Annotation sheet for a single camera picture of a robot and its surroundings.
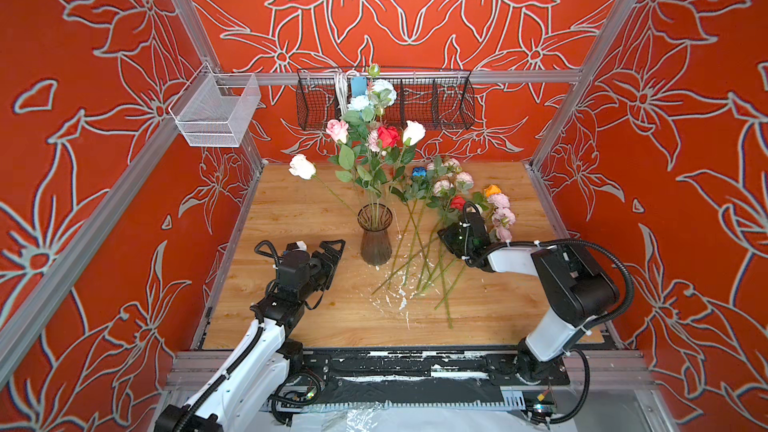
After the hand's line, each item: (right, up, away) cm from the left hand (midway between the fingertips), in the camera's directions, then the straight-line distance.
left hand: (343, 251), depth 80 cm
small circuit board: (+48, -34, -12) cm, 61 cm away
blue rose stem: (+25, +16, +29) cm, 42 cm away
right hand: (+28, +4, +15) cm, 32 cm away
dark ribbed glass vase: (+9, -2, +16) cm, 18 cm away
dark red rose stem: (+38, +13, +22) cm, 45 cm away
